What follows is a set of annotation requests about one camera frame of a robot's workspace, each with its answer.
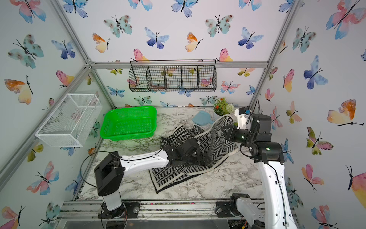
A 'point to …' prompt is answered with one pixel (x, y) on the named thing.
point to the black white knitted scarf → (215, 145)
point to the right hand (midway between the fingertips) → (224, 127)
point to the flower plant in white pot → (222, 108)
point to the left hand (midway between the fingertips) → (208, 162)
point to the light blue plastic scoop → (202, 118)
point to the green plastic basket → (127, 123)
